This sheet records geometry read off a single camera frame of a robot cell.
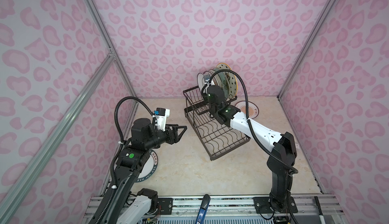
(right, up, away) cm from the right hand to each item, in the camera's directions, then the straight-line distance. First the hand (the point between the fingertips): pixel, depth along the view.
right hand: (213, 82), depth 79 cm
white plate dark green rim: (-35, -47, +6) cm, 59 cm away
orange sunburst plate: (+33, -13, +34) cm, 49 cm away
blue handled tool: (-4, -58, -8) cm, 59 cm away
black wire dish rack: (+3, -33, +16) cm, 37 cm away
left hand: (-14, -21, -13) cm, 29 cm away
